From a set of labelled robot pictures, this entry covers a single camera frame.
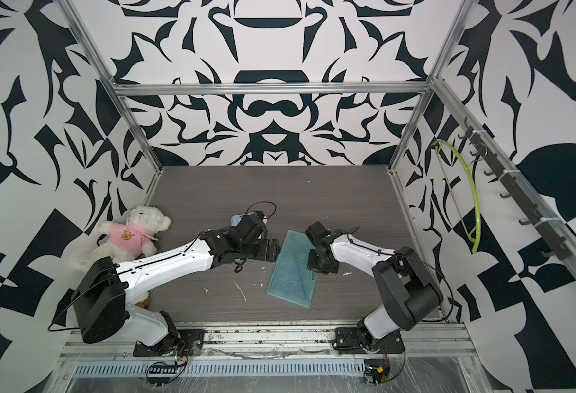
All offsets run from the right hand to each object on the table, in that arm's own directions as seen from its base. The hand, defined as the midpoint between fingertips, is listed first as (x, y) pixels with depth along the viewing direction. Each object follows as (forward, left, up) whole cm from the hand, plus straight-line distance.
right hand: (316, 263), depth 90 cm
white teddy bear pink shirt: (+5, +67, +9) cm, 68 cm away
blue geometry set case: (+18, +31, +2) cm, 36 cm away
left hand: (+2, +16, +12) cm, 20 cm away
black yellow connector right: (-33, -16, -1) cm, 36 cm away
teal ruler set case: (-5, +9, 0) cm, 11 cm away
